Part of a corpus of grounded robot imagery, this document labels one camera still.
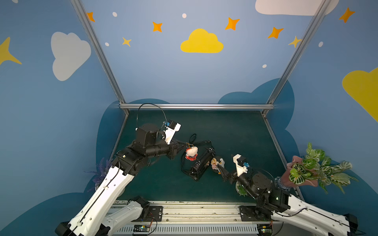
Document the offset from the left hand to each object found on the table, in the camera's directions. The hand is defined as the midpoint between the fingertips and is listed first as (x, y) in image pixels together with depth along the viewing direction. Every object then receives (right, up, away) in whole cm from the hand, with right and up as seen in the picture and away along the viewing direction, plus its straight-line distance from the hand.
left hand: (185, 142), depth 64 cm
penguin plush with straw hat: (+17, -13, +18) cm, 28 cm away
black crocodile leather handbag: (+6, -16, +15) cm, 22 cm away
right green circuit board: (+39, -44, +8) cm, 60 cm away
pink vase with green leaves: (+58, -12, +1) cm, 59 cm away
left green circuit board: (-22, -44, +8) cm, 50 cm away
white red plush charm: (+3, -6, +3) cm, 7 cm away
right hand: (+21, -9, +7) cm, 24 cm away
